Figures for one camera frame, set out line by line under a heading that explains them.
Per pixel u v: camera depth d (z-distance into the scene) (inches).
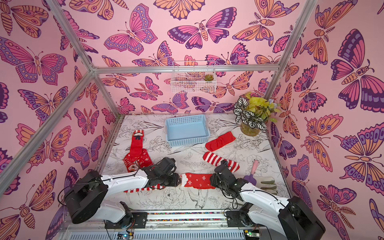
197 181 33.5
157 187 26.5
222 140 40.7
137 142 40.5
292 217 15.9
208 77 36.3
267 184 33.5
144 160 37.3
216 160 37.3
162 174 26.7
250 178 34.3
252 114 33.6
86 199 16.8
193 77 37.7
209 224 28.7
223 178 26.2
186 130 43.9
